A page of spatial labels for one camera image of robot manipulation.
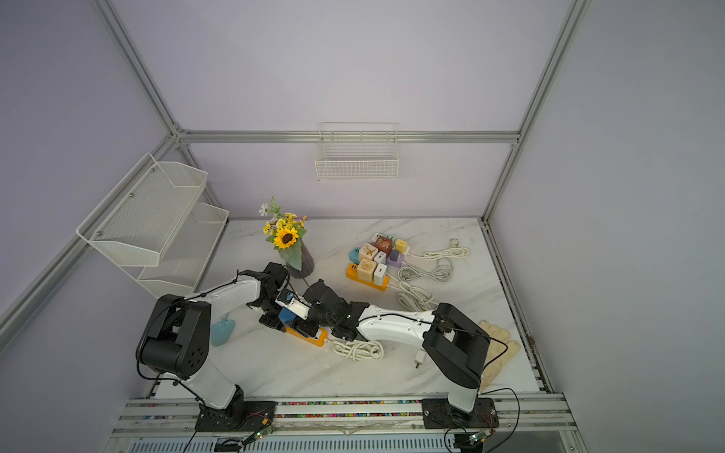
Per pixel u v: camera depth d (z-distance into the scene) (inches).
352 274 39.5
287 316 30.0
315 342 33.8
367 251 38.7
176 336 18.4
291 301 26.5
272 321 32.0
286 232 32.3
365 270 37.3
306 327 27.6
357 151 41.2
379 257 38.7
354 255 41.8
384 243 39.8
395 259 41.0
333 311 24.5
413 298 36.7
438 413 28.9
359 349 32.1
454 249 42.7
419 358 32.2
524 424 28.9
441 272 40.1
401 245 41.0
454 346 17.8
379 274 36.9
